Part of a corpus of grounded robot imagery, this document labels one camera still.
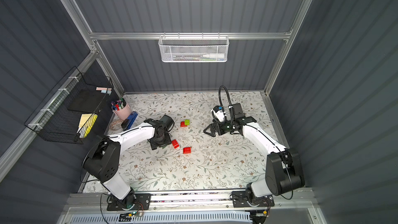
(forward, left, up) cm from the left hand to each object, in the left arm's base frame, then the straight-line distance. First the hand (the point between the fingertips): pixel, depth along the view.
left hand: (164, 144), depth 90 cm
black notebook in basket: (+12, +36, +25) cm, 46 cm away
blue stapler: (+15, +27, 0) cm, 31 cm away
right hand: (+3, -28, +12) cm, 30 cm away
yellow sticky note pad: (-6, +25, +31) cm, 40 cm away
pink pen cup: (+20, +28, +8) cm, 36 cm away
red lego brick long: (+1, -6, -1) cm, 6 cm away
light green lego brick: (+16, -12, 0) cm, 20 cm away
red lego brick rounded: (-2, -13, -3) cm, 13 cm away
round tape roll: (+16, +35, -3) cm, 39 cm away
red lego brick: (+15, -9, -1) cm, 18 cm away
